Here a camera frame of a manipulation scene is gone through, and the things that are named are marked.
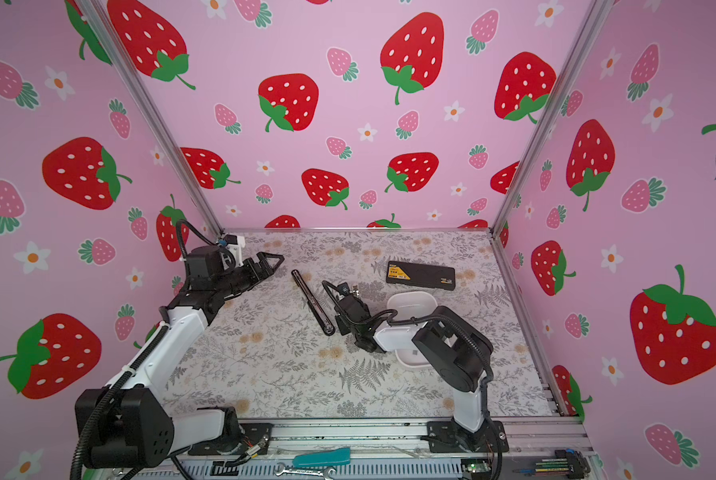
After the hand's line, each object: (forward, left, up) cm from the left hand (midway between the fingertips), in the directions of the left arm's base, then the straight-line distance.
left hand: (275, 262), depth 81 cm
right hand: (-3, -18, -20) cm, 27 cm away
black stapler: (0, -8, -23) cm, 24 cm away
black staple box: (+14, -45, -24) cm, 52 cm away
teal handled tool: (-43, -14, -24) cm, 51 cm away
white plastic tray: (0, -42, -23) cm, 48 cm away
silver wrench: (-45, -6, -24) cm, 51 cm away
